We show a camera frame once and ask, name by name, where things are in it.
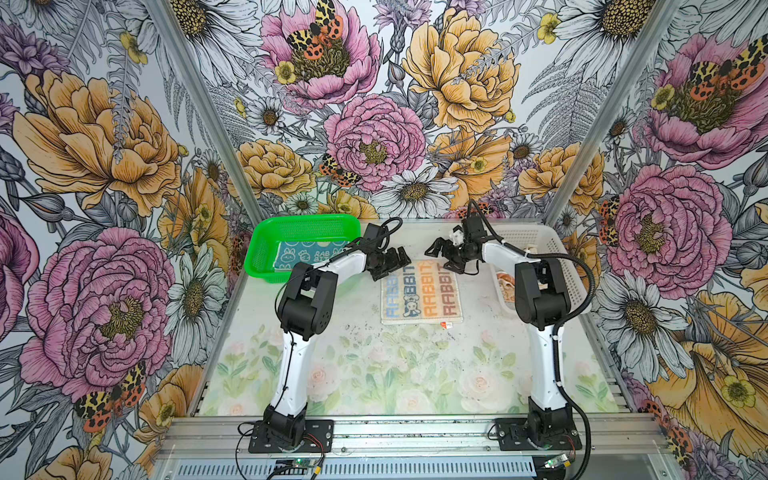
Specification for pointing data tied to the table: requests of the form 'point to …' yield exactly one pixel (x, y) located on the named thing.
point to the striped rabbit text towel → (420, 292)
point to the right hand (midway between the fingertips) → (436, 264)
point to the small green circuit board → (561, 460)
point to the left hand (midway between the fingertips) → (400, 271)
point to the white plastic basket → (542, 239)
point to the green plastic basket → (260, 257)
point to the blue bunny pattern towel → (291, 253)
